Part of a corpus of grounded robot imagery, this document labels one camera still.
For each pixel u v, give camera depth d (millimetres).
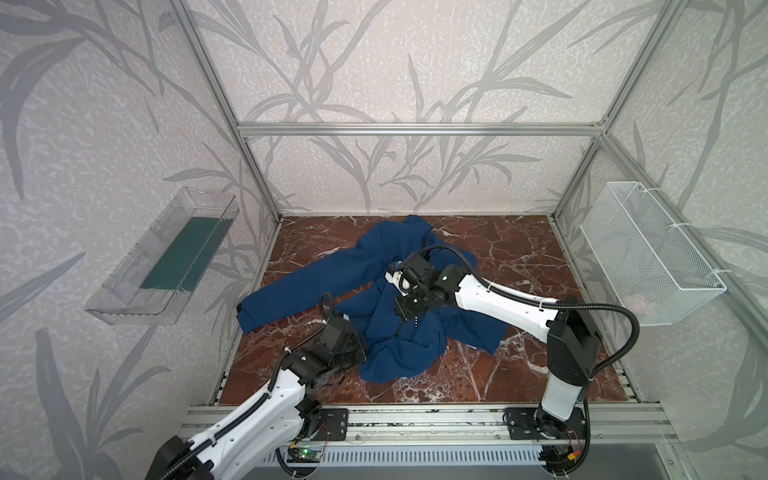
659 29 735
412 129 963
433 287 607
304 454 707
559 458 753
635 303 724
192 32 733
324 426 722
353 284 1014
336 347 631
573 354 444
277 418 509
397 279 740
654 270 618
